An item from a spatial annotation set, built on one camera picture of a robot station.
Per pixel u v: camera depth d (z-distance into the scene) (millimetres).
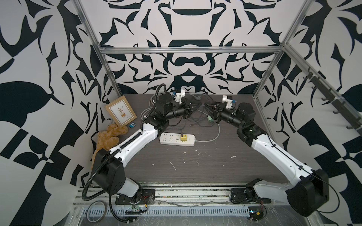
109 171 413
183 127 955
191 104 660
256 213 711
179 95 686
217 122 685
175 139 934
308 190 392
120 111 973
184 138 892
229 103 698
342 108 549
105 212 700
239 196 743
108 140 846
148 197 736
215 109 637
